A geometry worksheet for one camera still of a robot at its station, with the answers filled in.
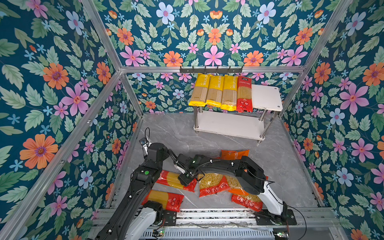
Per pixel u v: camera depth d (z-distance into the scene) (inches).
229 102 29.5
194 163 25.5
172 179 33.2
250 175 21.7
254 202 29.3
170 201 30.2
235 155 35.5
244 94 30.9
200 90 32.0
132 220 21.9
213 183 32.1
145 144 25.7
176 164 27.5
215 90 32.2
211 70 36.0
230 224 28.6
